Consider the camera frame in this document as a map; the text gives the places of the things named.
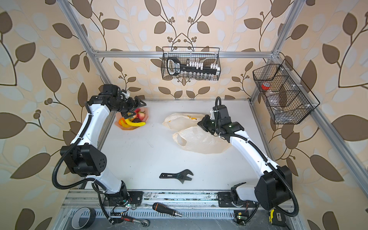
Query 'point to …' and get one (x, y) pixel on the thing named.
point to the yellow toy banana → (134, 124)
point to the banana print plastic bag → (190, 135)
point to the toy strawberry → (141, 115)
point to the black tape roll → (75, 217)
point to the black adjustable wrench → (182, 175)
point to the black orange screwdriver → (163, 208)
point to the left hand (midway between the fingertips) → (138, 106)
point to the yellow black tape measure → (277, 217)
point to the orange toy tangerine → (122, 121)
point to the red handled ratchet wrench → (144, 223)
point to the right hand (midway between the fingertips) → (196, 123)
